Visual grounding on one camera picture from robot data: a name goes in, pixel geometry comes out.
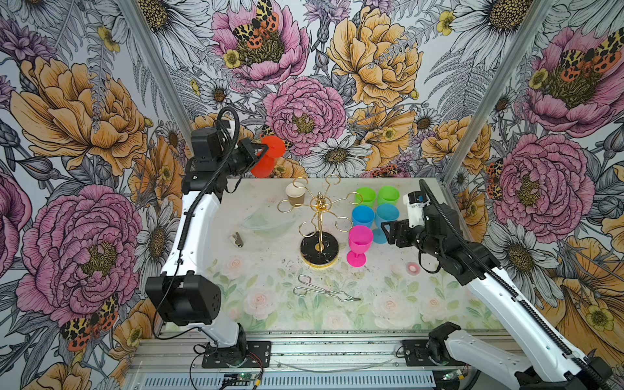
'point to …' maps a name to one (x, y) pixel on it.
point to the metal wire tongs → (305, 279)
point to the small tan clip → (236, 240)
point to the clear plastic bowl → (270, 219)
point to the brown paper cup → (295, 192)
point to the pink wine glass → (360, 238)
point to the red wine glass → (263, 166)
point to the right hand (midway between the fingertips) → (392, 231)
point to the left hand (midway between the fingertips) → (270, 153)
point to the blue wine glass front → (362, 215)
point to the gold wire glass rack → (320, 249)
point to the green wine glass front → (368, 196)
